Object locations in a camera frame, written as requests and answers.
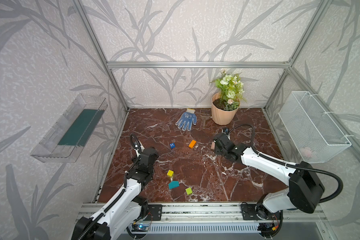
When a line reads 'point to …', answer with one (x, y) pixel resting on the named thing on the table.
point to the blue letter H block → (172, 145)
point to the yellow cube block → (170, 173)
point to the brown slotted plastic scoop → (205, 114)
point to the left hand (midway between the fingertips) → (148, 145)
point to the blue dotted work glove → (185, 121)
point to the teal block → (173, 184)
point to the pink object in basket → (305, 152)
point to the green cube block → (189, 191)
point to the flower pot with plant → (226, 102)
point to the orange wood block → (192, 144)
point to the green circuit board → (141, 227)
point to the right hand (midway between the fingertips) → (219, 141)
